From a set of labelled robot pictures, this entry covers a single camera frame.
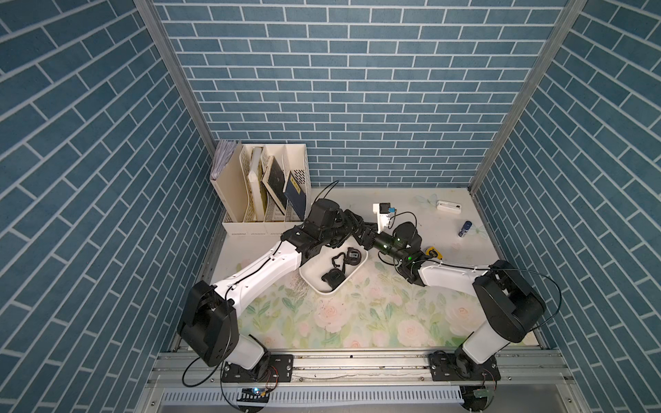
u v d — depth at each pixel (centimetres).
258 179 89
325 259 96
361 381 73
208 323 41
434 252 97
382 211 74
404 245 65
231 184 93
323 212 60
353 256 94
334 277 89
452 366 71
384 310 86
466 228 99
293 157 104
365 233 74
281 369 74
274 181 101
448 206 112
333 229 68
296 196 104
